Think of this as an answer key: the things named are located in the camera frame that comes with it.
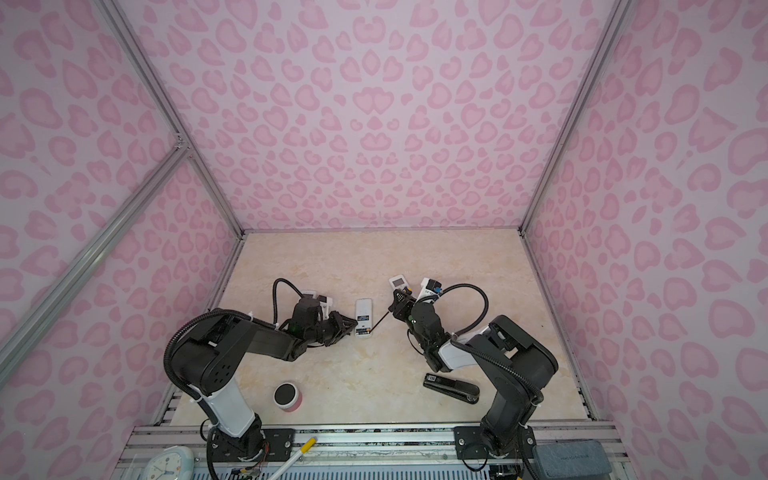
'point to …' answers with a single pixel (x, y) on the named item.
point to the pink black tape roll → (287, 396)
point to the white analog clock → (174, 463)
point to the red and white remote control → (364, 317)
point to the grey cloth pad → (573, 460)
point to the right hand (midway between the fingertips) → (393, 291)
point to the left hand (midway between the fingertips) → (360, 322)
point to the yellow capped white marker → (302, 450)
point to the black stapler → (452, 388)
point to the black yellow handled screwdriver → (407, 291)
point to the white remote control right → (398, 282)
